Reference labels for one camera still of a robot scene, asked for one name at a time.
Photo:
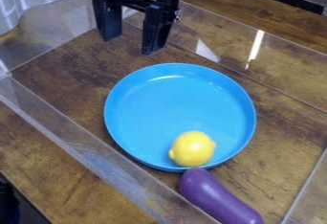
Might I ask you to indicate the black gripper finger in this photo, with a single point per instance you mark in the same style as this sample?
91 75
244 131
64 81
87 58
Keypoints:
108 18
156 26

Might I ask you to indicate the blue round plastic tray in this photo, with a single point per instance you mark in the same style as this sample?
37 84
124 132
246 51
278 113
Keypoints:
171 98

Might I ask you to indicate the yellow toy lemon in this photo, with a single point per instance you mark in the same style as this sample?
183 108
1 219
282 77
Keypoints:
192 149

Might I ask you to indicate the purple toy eggplant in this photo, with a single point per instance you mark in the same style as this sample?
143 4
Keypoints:
206 192

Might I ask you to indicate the clear acrylic front wall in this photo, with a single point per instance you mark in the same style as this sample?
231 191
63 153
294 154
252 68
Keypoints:
139 186

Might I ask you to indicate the clear acrylic right wall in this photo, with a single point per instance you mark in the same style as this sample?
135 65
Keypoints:
308 209

